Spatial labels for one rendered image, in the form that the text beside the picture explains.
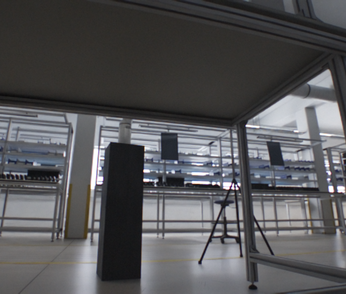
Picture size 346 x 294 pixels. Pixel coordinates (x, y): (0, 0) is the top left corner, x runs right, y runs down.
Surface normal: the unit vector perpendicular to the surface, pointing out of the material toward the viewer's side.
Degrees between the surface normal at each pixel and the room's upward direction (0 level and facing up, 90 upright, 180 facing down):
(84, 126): 90
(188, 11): 180
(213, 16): 180
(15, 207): 90
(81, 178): 90
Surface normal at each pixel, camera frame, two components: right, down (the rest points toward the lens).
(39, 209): 0.26, -0.29
